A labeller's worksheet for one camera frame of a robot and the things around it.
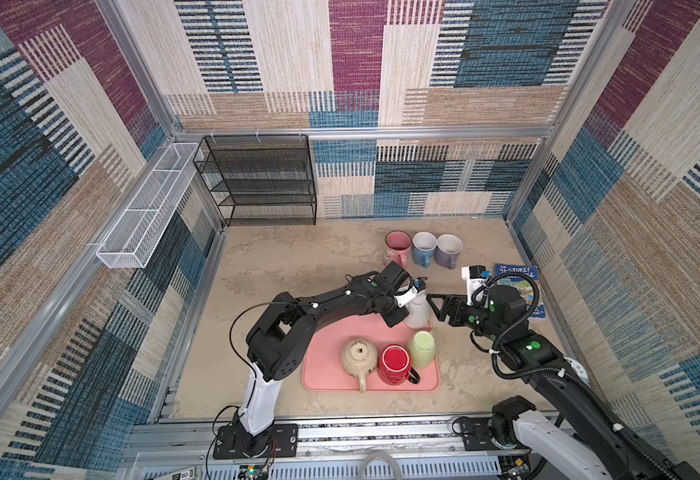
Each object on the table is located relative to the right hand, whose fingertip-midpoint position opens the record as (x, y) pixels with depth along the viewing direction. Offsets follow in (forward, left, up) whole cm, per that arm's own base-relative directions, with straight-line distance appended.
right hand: (437, 302), depth 77 cm
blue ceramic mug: (+25, -2, -8) cm, 26 cm away
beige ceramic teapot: (-11, +20, -9) cm, 25 cm away
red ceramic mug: (-12, +11, -11) cm, 20 cm away
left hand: (+5, +7, -12) cm, 15 cm away
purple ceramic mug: (+29, -12, -15) cm, 35 cm away
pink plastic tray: (-10, +30, -17) cm, 36 cm away
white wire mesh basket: (+11, +72, +17) cm, 75 cm away
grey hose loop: (-30, +18, -19) cm, 40 cm away
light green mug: (-9, +4, -8) cm, 12 cm away
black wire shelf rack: (+51, +53, +1) cm, 74 cm away
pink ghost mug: (+25, +7, -8) cm, 27 cm away
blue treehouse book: (+13, -33, -15) cm, 39 cm away
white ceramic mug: (+2, +3, -8) cm, 9 cm away
